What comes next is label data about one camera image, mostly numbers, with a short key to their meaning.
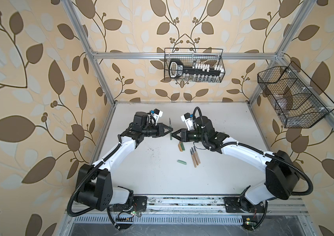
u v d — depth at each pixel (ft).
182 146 3.15
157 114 2.46
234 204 2.38
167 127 2.52
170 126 2.58
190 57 2.99
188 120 2.40
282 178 1.40
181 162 2.92
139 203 2.44
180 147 3.10
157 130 2.32
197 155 3.04
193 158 2.98
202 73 2.75
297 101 2.41
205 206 2.46
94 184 1.39
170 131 2.54
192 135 2.27
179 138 2.37
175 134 2.52
